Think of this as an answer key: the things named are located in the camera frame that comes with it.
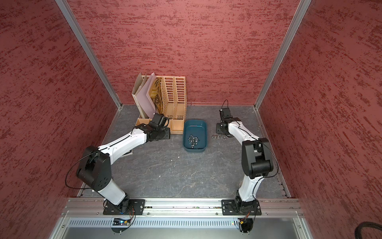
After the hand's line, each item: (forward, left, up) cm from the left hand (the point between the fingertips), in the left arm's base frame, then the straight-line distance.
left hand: (166, 136), depth 90 cm
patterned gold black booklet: (+25, +9, +11) cm, 28 cm away
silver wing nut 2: (+6, -34, -9) cm, 36 cm away
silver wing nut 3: (+5, -38, -9) cm, 40 cm away
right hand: (+6, -35, -3) cm, 36 cm away
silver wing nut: (+5, -30, -9) cm, 32 cm away
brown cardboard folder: (+28, +19, +18) cm, 38 cm away
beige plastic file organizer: (+40, +4, -2) cm, 40 cm away
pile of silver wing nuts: (+2, -17, -8) cm, 19 cm away
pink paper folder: (+16, +13, +13) cm, 25 cm away
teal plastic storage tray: (+6, -18, -9) cm, 21 cm away
